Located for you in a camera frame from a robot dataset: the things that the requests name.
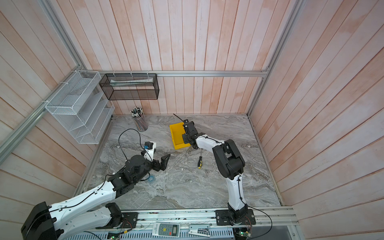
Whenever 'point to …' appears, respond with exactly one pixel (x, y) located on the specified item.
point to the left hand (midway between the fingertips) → (163, 155)
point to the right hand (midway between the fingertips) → (189, 134)
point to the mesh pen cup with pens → (137, 113)
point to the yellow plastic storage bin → (177, 130)
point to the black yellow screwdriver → (200, 162)
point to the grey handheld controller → (166, 229)
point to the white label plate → (201, 230)
